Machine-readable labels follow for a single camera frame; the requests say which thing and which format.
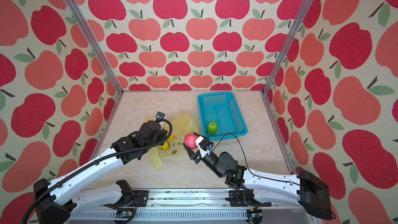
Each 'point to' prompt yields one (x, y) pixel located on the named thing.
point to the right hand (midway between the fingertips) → (194, 137)
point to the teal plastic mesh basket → (222, 108)
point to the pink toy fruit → (189, 140)
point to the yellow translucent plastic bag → (182, 124)
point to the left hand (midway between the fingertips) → (166, 130)
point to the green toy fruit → (212, 128)
